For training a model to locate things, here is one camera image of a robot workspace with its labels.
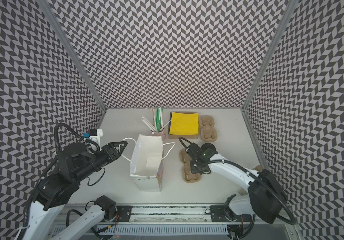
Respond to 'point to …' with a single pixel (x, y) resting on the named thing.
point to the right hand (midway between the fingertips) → (198, 172)
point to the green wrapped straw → (158, 126)
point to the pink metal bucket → (161, 133)
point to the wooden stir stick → (153, 117)
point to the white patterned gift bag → (146, 162)
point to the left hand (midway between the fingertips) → (126, 146)
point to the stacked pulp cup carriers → (208, 133)
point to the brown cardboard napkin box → (175, 136)
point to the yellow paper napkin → (184, 124)
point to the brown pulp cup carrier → (188, 176)
